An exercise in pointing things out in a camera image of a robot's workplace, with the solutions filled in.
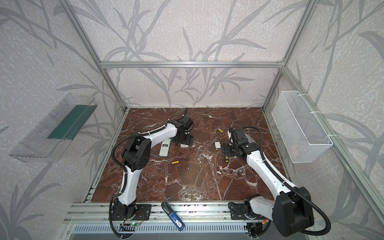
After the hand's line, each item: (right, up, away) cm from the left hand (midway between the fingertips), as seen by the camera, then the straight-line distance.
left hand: (187, 137), depth 99 cm
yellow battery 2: (+23, +4, +7) cm, 25 cm away
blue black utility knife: (-2, -35, -31) cm, 47 cm away
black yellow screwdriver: (+25, -12, -8) cm, 29 cm away
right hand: (+25, -2, -13) cm, 28 cm away
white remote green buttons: (-2, -5, -3) cm, 6 cm away
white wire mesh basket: (+52, +5, -38) cm, 65 cm away
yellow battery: (-7, -15, -8) cm, 18 cm away
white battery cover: (+20, -5, 0) cm, 21 cm away
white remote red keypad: (-14, -6, -3) cm, 16 cm away
